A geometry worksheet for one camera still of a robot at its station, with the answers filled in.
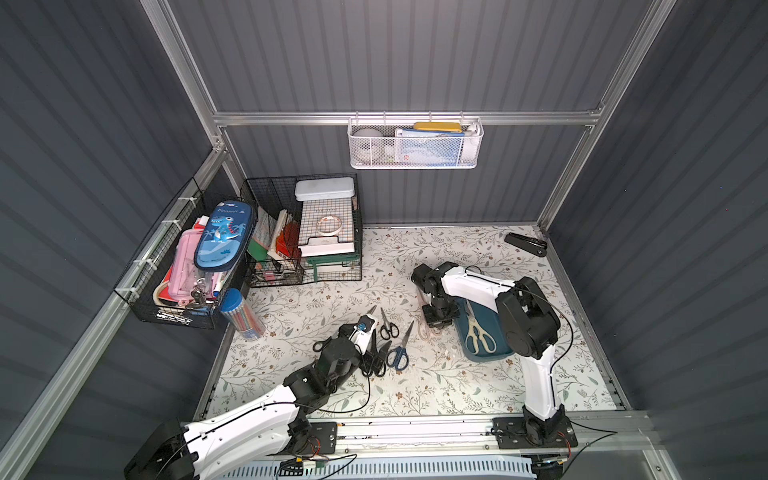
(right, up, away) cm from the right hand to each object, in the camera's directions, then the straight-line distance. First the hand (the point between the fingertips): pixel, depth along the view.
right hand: (443, 324), depth 94 cm
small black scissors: (-18, -1, -2) cm, 18 cm away
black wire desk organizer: (-42, +30, -2) cm, 52 cm away
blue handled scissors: (-15, -8, -7) cm, 18 cm away
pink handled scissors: (-5, -1, -3) cm, 6 cm away
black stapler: (+38, +25, +19) cm, 49 cm away
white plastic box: (-40, +45, +8) cm, 61 cm away
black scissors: (-21, -3, -24) cm, 32 cm away
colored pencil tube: (-58, +5, -13) cm, 59 cm away
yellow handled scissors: (+10, -3, -4) cm, 11 cm away
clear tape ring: (-36, +31, 0) cm, 48 cm away
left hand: (-21, +1, -15) cm, 26 cm away
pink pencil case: (-65, +18, -26) cm, 72 cm away
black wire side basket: (-68, +16, -32) cm, 77 cm away
